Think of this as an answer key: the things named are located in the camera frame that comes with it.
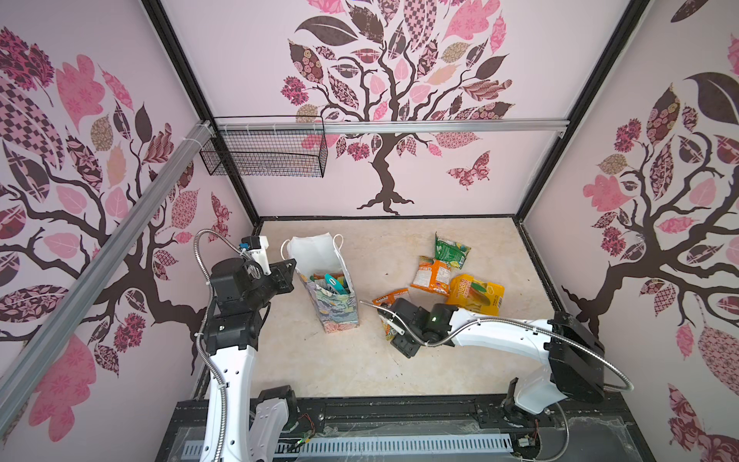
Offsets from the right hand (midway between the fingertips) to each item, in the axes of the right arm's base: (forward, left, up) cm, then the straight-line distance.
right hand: (402, 330), depth 83 cm
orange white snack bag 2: (+21, -12, -2) cm, 24 cm away
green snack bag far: (+31, -20, -2) cm, 37 cm away
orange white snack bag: (+1, +4, -3) cm, 5 cm away
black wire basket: (+76, +54, +12) cm, 93 cm away
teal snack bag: (+10, +20, +12) cm, 25 cm away
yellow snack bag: (+11, -25, 0) cm, 27 cm away
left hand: (+8, +27, +22) cm, 36 cm away
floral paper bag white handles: (+20, +25, +8) cm, 33 cm away
